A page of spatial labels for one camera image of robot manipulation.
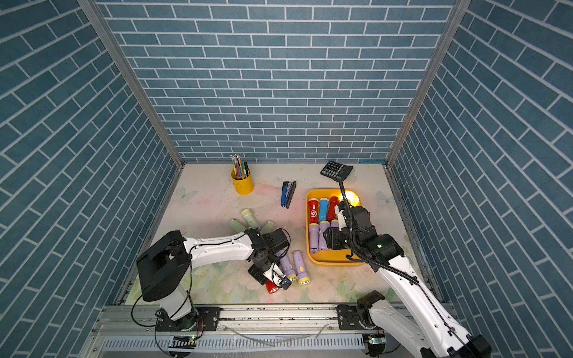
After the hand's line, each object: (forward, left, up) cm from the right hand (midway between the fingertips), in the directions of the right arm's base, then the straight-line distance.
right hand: (332, 234), depth 76 cm
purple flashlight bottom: (+5, +6, -13) cm, 15 cm away
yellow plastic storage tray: (-1, -2, -17) cm, 17 cm away
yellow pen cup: (+26, +40, -10) cm, 49 cm away
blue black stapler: (+29, +20, -15) cm, 38 cm away
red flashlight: (+24, -3, -13) cm, 27 cm away
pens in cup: (+32, +41, -4) cm, 52 cm away
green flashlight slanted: (+8, +26, -14) cm, 30 cm away
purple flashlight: (+12, -3, -13) cm, 18 cm away
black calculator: (+44, -4, -14) cm, 47 cm away
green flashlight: (+12, +34, -13) cm, 39 cm away
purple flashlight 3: (-11, +10, -14) cm, 20 cm away
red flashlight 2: (-15, +20, -13) cm, 29 cm away
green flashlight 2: (+8, +40, -16) cm, 44 cm away
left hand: (-10, +20, -16) cm, 28 cm away
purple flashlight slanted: (+10, +2, -12) cm, 16 cm away
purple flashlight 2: (-8, +16, -14) cm, 22 cm away
